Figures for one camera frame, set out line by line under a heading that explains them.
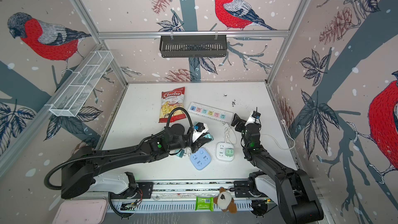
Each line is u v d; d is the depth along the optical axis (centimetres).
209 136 71
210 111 101
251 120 76
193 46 106
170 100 104
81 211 67
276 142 88
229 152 79
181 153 84
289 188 42
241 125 76
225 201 68
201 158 81
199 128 61
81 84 78
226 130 92
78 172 41
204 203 69
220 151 83
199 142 64
